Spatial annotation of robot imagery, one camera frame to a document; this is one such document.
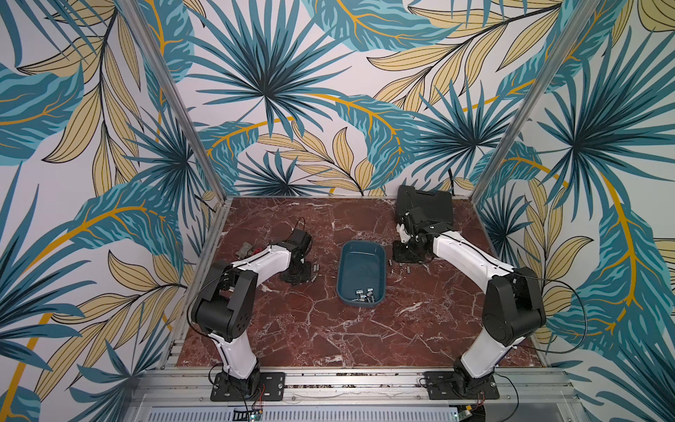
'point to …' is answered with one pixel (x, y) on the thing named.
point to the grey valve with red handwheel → (247, 250)
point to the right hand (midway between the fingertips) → (397, 255)
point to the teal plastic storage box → (362, 265)
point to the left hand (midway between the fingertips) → (300, 280)
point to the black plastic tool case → (437, 206)
